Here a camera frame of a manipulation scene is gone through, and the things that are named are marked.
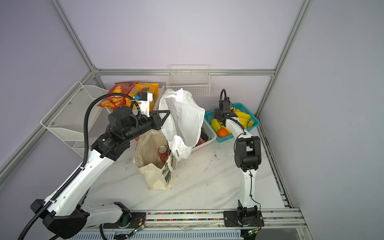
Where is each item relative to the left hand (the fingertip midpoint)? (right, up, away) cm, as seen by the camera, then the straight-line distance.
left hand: (169, 112), depth 61 cm
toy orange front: (+29, -9, +37) cm, 48 cm away
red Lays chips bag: (-33, +8, +17) cm, 37 cm away
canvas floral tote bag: (-16, -25, +31) cm, 43 cm away
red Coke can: (-9, -20, +27) cm, 35 cm away
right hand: (+29, +5, +40) cm, 50 cm away
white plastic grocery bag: (+4, -6, +12) cm, 14 cm away
